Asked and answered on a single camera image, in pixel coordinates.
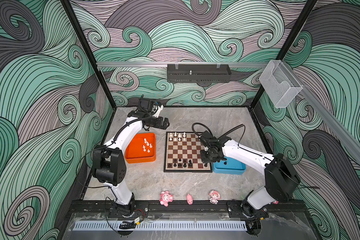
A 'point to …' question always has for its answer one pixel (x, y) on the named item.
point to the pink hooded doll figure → (214, 196)
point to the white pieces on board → (179, 135)
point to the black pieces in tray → (225, 163)
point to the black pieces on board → (179, 165)
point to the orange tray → (141, 148)
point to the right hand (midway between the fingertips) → (204, 159)
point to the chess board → (182, 153)
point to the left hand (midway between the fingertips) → (163, 121)
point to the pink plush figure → (165, 197)
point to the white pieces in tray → (147, 144)
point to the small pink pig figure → (189, 199)
